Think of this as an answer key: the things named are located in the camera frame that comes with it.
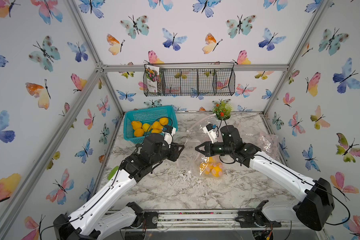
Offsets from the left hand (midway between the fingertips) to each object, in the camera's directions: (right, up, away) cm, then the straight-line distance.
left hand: (182, 145), depth 71 cm
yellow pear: (-30, +5, +33) cm, 45 cm away
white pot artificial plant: (+26, +19, +30) cm, 44 cm away
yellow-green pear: (-26, +9, +36) cm, 45 cm away
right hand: (+7, -1, +2) cm, 7 cm away
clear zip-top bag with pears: (+54, -2, +25) cm, 60 cm away
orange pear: (-33, +10, +37) cm, 51 cm away
